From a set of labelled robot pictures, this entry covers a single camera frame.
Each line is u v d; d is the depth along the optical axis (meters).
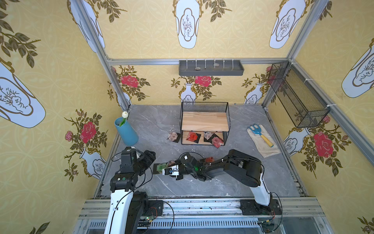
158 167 0.88
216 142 0.98
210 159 0.92
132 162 0.58
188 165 0.69
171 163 0.89
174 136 1.03
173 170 0.72
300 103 0.76
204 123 0.91
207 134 1.01
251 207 0.74
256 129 1.03
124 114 0.76
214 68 0.92
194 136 1.00
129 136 0.90
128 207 0.50
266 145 0.97
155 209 0.73
